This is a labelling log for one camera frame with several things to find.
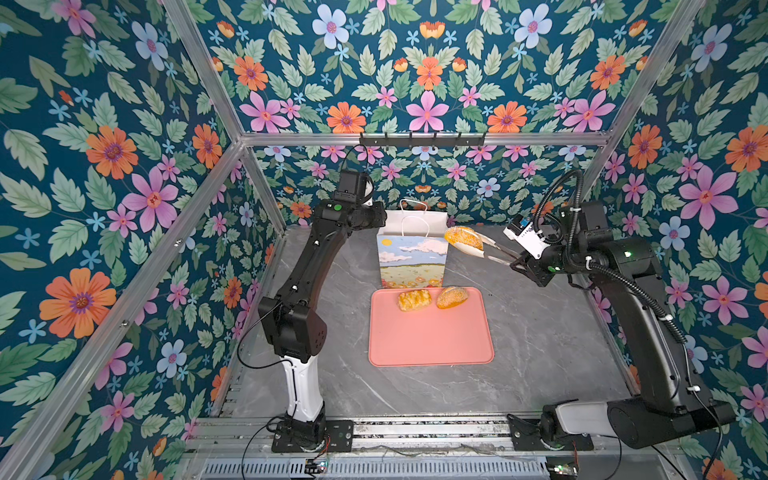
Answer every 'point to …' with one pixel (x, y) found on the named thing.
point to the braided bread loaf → (414, 299)
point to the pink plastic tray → (430, 336)
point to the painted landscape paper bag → (412, 247)
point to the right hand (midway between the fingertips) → (522, 255)
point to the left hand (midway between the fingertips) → (386, 205)
